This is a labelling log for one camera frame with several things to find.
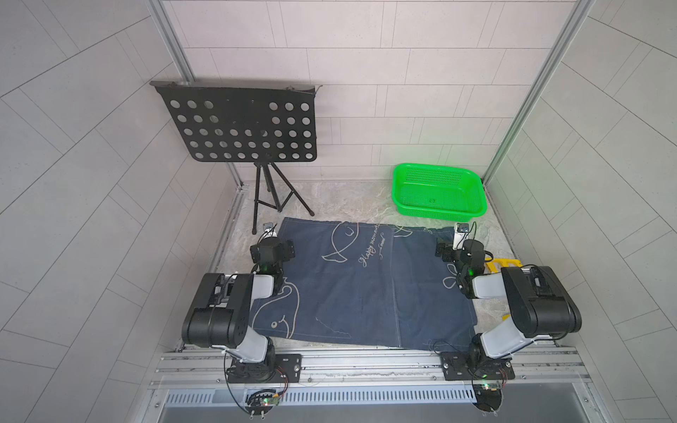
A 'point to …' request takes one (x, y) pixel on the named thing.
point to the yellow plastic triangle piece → (495, 264)
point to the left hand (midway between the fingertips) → (277, 236)
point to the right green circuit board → (488, 396)
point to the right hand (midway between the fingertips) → (450, 234)
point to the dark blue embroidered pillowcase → (368, 283)
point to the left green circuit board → (260, 402)
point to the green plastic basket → (444, 191)
